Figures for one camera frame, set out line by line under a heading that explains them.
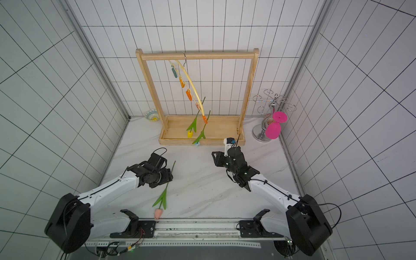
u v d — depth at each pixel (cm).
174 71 92
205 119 81
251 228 72
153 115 118
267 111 92
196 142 94
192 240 71
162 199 81
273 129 96
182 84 90
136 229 70
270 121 97
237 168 62
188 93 84
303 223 40
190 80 73
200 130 90
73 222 40
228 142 75
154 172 73
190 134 98
